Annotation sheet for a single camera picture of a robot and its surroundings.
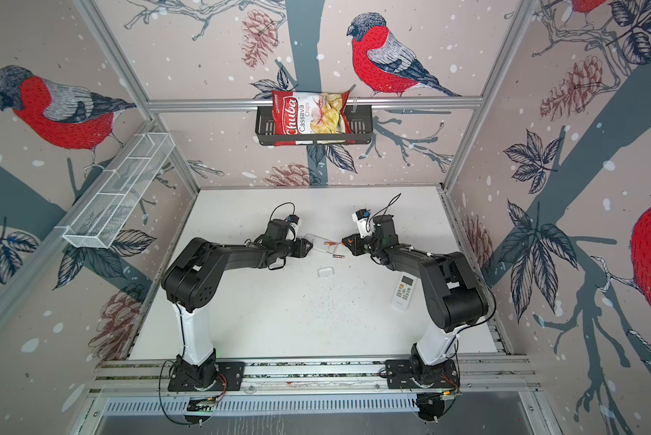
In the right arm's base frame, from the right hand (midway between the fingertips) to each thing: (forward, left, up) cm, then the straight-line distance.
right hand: (342, 244), depth 94 cm
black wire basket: (+32, -6, +26) cm, 42 cm away
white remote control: (+3, +9, -6) cm, 11 cm away
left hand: (+2, +13, -4) cm, 14 cm away
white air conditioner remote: (-14, -20, -7) cm, 26 cm away
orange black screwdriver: (+4, +5, -6) cm, 8 cm away
